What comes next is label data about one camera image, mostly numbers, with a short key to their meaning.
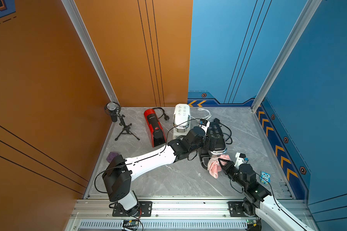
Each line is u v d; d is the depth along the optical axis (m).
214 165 0.79
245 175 0.62
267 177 0.83
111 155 0.88
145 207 0.75
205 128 0.67
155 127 0.83
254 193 0.60
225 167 0.72
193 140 0.58
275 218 0.53
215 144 0.67
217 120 1.09
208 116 1.08
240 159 0.76
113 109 0.87
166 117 1.12
